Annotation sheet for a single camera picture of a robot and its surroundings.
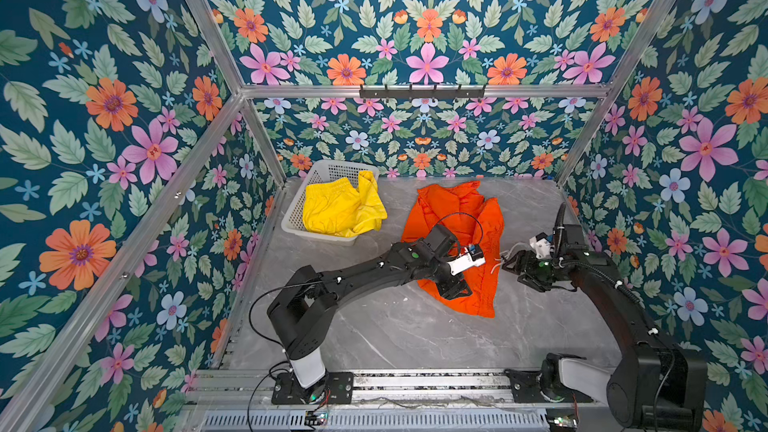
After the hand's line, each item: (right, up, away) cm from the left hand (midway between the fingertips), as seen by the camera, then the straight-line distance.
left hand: (472, 280), depth 76 cm
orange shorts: (+7, +14, +23) cm, 28 cm away
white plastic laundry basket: (-49, +33, +37) cm, 70 cm away
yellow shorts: (-42, +19, +28) cm, 54 cm away
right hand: (+12, +2, +6) cm, 14 cm away
